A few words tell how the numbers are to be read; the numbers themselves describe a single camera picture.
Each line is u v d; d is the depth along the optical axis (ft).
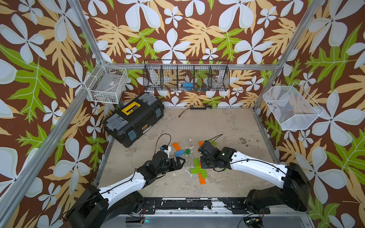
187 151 3.06
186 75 3.23
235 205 2.43
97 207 1.33
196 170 2.80
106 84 2.82
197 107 3.91
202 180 2.72
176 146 3.23
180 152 3.06
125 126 2.84
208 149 2.03
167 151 2.52
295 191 1.35
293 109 2.68
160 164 2.12
